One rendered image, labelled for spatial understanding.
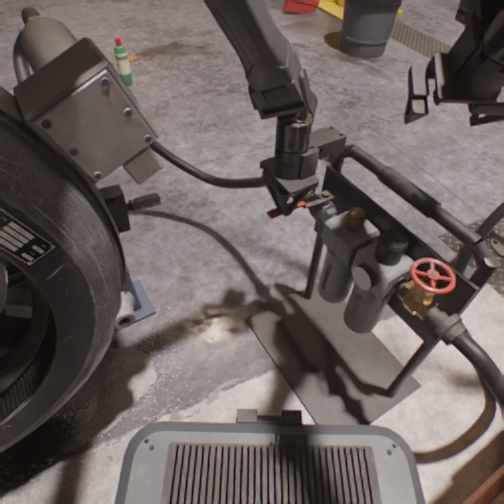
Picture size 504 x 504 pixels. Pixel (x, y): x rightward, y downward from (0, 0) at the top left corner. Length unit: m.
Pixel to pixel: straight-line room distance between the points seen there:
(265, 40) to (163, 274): 0.91
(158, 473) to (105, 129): 0.55
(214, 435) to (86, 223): 0.45
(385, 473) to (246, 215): 0.98
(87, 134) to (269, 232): 1.01
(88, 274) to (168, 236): 0.89
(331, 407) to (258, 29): 0.86
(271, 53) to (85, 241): 0.32
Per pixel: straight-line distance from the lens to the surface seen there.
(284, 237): 1.36
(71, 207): 0.46
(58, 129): 0.43
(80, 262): 0.50
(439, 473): 1.09
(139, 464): 0.75
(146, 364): 1.11
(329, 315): 1.17
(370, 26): 2.79
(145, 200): 0.64
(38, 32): 0.63
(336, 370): 1.09
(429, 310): 0.71
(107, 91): 0.43
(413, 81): 0.55
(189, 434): 0.75
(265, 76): 0.55
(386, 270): 0.71
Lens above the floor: 0.98
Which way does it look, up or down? 49 degrees down
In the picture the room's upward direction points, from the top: 2 degrees clockwise
